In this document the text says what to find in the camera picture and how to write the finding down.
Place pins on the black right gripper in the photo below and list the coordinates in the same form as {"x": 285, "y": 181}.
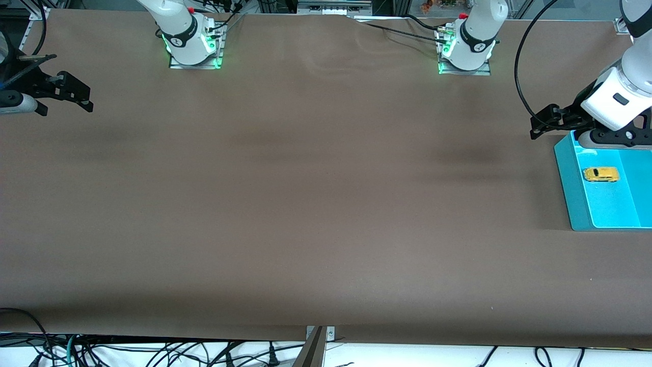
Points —
{"x": 31, "y": 83}

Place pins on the dark metal support beam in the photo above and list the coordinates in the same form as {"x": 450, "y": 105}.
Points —
{"x": 310, "y": 351}

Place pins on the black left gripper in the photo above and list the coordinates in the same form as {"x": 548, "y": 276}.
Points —
{"x": 576, "y": 115}

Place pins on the brown table mat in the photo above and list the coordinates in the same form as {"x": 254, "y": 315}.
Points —
{"x": 326, "y": 204}

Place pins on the metal table corner bracket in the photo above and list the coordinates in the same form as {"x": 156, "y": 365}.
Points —
{"x": 622, "y": 28}
{"x": 35, "y": 14}

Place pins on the teal plastic storage bin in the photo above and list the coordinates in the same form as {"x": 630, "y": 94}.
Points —
{"x": 606, "y": 204}

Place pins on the metal table clamp plate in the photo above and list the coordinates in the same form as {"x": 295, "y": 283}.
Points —
{"x": 330, "y": 334}

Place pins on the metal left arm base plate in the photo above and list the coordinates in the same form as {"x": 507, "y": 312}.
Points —
{"x": 463, "y": 72}

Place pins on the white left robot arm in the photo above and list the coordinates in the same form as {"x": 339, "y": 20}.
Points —
{"x": 476, "y": 41}

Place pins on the grey power strip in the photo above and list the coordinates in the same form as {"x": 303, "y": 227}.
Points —
{"x": 333, "y": 7}

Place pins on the yellow beetle toy car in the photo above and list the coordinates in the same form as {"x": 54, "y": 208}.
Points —
{"x": 601, "y": 175}

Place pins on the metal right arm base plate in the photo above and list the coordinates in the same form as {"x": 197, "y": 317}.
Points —
{"x": 193, "y": 66}

